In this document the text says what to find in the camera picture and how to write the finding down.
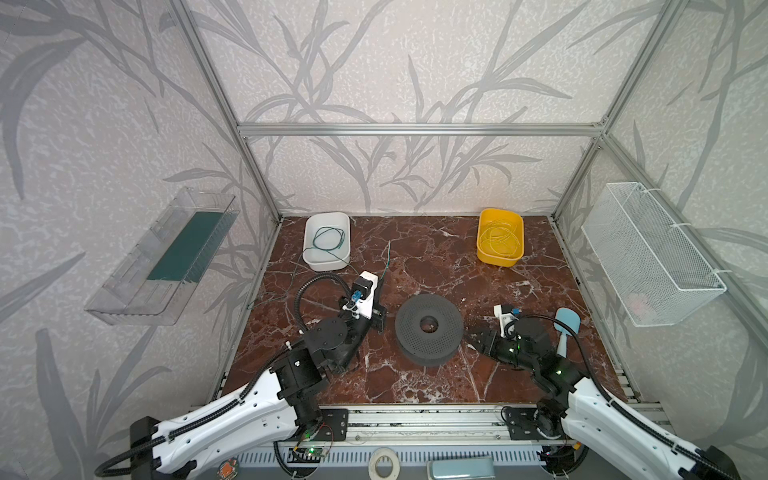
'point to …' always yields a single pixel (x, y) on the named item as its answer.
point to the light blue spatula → (572, 318)
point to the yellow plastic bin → (484, 254)
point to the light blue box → (460, 469)
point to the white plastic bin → (327, 241)
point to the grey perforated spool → (429, 330)
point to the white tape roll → (383, 464)
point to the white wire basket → (655, 267)
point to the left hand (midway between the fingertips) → (386, 273)
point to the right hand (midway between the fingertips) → (467, 328)
